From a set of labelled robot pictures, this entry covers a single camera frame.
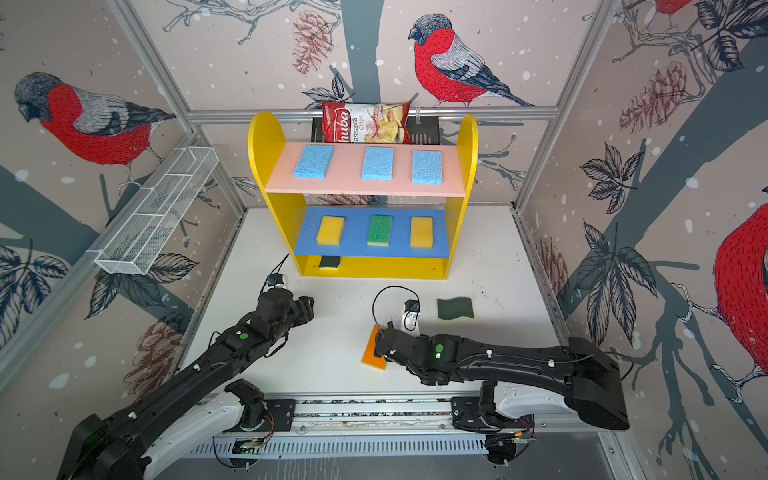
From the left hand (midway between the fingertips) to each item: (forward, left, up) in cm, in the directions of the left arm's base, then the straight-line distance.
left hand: (305, 302), depth 82 cm
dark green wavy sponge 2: (+2, -44, -9) cm, 45 cm away
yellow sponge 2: (+22, -34, +4) cm, 41 cm away
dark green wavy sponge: (+19, -3, -8) cm, 21 cm away
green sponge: (+22, -21, +5) cm, 31 cm away
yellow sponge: (+23, -5, +4) cm, 24 cm away
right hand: (-12, -22, -3) cm, 25 cm away
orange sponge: (-12, -18, -11) cm, 24 cm away
